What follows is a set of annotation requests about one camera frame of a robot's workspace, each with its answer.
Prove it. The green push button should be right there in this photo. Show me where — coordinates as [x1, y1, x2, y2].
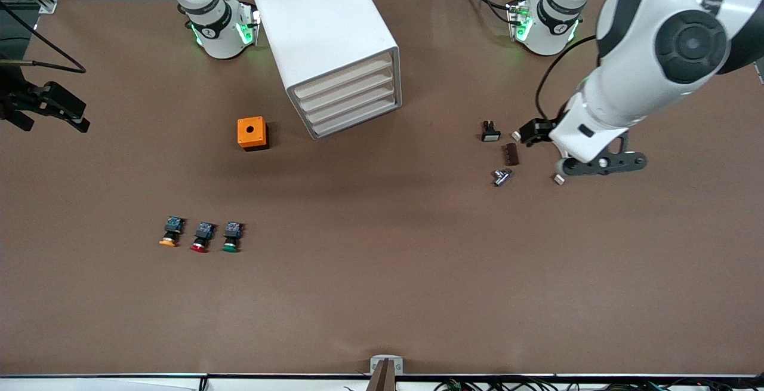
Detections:
[221, 221, 244, 254]

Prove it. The white plastic drawer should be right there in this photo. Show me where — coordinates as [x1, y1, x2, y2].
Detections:
[301, 77, 401, 128]
[308, 91, 402, 140]
[288, 50, 399, 102]
[295, 63, 399, 115]

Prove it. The yellow push button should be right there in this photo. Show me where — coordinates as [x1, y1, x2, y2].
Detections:
[159, 216, 184, 248]

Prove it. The red push button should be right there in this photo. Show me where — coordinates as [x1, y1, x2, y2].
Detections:
[190, 221, 217, 254]

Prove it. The white drawer cabinet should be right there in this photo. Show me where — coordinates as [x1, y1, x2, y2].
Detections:
[250, 0, 402, 141]

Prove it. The brown table mat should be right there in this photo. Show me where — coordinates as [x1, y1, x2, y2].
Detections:
[0, 0, 764, 377]

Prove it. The white curved bracket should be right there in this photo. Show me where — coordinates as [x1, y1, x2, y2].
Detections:
[512, 131, 566, 186]

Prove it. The orange button enclosure box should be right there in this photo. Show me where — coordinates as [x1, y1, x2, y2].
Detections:
[237, 116, 270, 152]

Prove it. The black arm base cable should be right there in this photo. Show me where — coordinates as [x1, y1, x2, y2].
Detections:
[460, 0, 517, 24]

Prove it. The tangled black cable bundle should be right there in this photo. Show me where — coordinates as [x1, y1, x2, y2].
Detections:
[433, 376, 764, 391]

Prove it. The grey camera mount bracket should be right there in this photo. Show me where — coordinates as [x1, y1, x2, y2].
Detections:
[365, 354, 404, 391]

